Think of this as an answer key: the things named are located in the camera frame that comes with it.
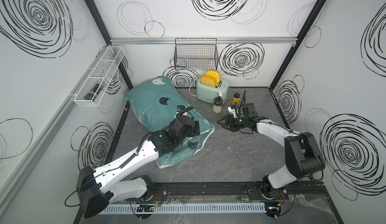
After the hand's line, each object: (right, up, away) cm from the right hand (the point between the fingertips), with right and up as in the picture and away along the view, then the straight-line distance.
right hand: (220, 125), depth 86 cm
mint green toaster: (-6, +19, +14) cm, 24 cm away
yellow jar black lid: (+14, +15, +16) cm, 26 cm away
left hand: (-16, +3, -11) cm, 20 cm away
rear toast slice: (-1, +31, +14) cm, 34 cm away
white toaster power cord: (-19, +21, +29) cm, 40 cm away
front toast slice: (-6, +27, +11) cm, 30 cm away
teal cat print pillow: (-39, +13, +5) cm, 41 cm away
